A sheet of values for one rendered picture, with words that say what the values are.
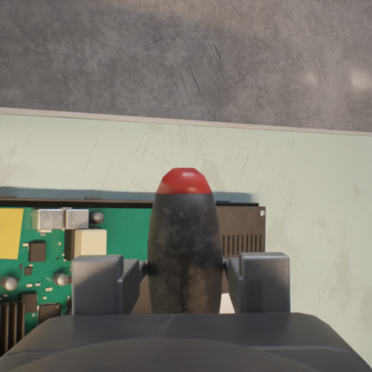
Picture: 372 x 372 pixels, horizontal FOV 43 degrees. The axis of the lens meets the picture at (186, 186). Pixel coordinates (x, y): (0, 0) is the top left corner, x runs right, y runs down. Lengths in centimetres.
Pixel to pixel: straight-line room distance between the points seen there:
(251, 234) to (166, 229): 26
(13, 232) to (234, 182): 20
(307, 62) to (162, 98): 79
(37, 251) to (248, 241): 18
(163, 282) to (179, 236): 2
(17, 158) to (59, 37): 117
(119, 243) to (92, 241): 4
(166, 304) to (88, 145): 21
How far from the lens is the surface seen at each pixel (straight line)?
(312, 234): 51
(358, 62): 249
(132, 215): 36
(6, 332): 31
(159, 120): 39
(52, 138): 34
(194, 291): 16
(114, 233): 35
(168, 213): 16
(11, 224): 32
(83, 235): 31
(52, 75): 146
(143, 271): 16
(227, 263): 16
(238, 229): 40
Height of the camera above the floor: 132
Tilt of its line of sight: 53 degrees down
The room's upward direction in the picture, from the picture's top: 88 degrees clockwise
